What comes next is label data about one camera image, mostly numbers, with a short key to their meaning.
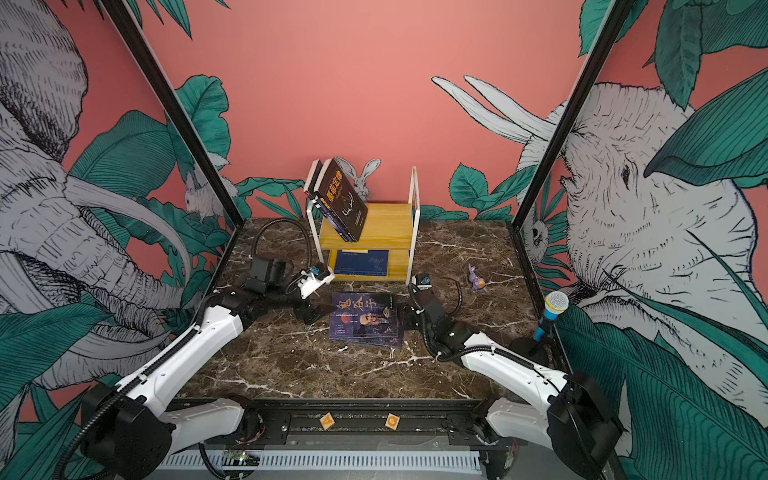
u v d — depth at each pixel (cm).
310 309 68
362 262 103
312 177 77
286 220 61
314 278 66
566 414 40
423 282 73
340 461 70
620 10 69
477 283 100
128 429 38
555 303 70
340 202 84
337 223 81
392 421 75
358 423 76
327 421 75
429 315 61
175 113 87
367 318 91
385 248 104
